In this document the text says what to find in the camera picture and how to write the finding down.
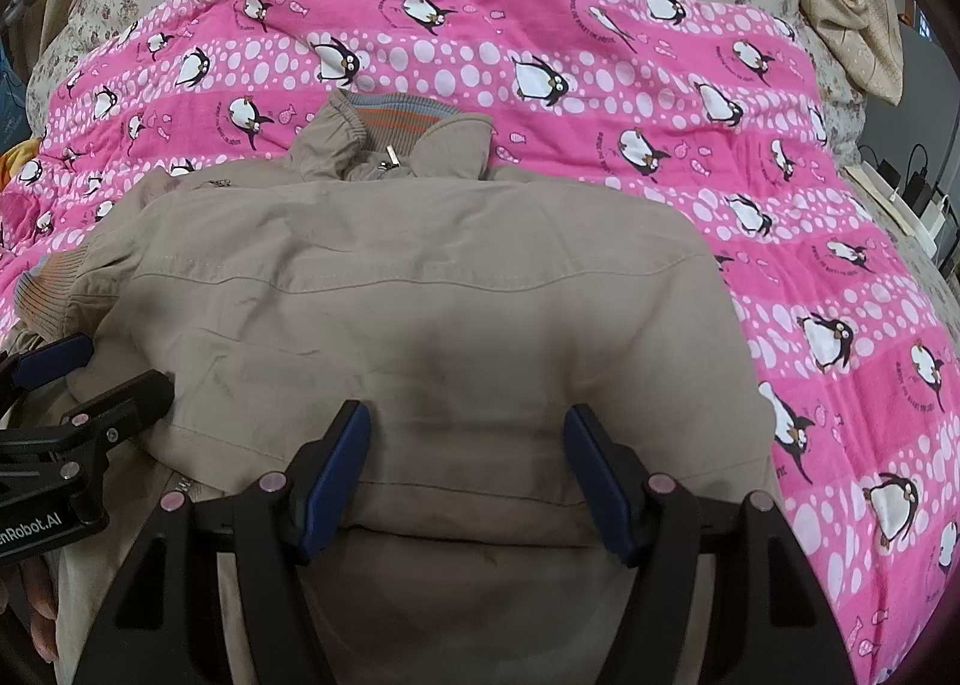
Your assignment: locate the black cable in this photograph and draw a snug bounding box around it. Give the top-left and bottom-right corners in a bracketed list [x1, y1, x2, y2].
[857, 142, 936, 202]

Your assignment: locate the pink penguin blanket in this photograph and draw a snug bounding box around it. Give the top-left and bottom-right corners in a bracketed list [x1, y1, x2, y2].
[2, 0, 958, 683]

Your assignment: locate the orange cloth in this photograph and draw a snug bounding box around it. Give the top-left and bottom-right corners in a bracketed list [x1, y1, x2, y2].
[0, 137, 41, 189]

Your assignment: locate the grey cabinet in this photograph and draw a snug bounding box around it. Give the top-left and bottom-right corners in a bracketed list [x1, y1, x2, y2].
[857, 25, 958, 197]

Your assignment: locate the person's left hand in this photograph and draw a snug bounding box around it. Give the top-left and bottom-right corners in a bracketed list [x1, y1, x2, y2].
[20, 558, 59, 664]

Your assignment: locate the blue plastic bag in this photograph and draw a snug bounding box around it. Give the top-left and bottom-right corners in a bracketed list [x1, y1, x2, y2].
[0, 47, 31, 153]

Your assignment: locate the beige jacket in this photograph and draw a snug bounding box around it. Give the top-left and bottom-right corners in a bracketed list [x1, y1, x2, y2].
[11, 91, 776, 683]

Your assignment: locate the white power strip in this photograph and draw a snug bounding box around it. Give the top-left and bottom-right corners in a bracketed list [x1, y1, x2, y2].
[861, 163, 958, 264]

